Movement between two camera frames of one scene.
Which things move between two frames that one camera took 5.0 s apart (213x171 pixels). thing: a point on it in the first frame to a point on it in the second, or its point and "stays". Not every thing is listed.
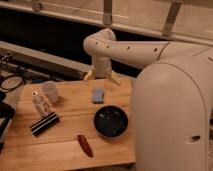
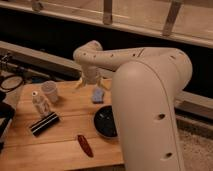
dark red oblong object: [85, 145] stays
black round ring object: [12, 88] stays
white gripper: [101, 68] to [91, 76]
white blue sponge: [98, 95] stays
